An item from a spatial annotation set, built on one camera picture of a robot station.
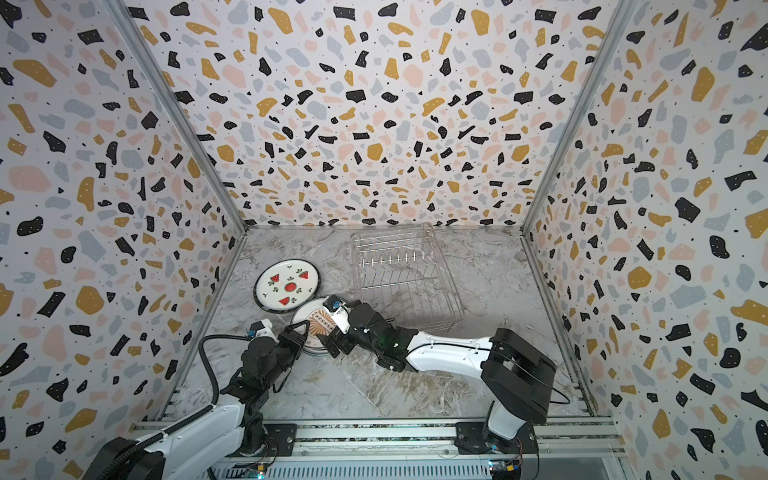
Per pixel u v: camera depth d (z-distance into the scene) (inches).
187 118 35.3
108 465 16.3
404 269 43.1
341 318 27.1
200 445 20.1
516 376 17.3
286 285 40.4
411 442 29.5
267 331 30.8
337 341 27.0
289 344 30.0
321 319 36.2
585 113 34.8
